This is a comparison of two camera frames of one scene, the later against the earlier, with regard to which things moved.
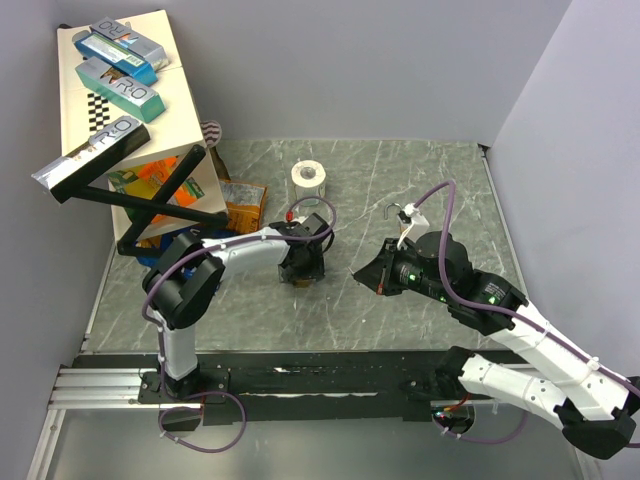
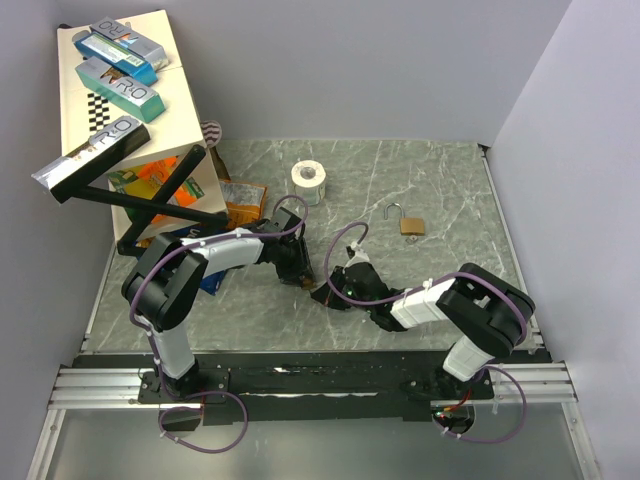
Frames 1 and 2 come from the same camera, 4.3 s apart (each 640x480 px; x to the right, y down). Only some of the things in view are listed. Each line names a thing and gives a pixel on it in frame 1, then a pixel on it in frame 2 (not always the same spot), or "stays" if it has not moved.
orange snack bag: [245, 204] stays
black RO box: [105, 149] stays
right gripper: [379, 273] -> [334, 300]
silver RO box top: [129, 41] stays
